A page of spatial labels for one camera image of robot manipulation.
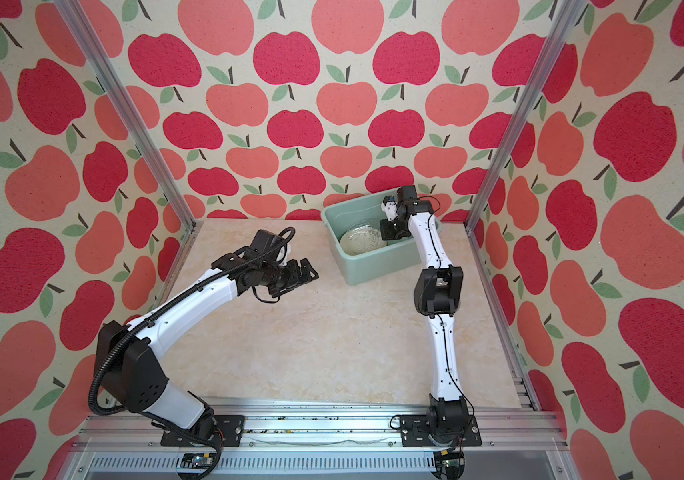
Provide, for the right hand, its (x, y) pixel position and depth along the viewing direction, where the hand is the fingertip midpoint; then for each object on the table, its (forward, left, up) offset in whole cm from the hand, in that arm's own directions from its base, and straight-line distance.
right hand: (390, 233), depth 104 cm
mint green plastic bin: (-14, -1, +3) cm, 15 cm away
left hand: (-29, +22, +8) cm, 37 cm away
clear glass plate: (+2, +10, -6) cm, 12 cm away
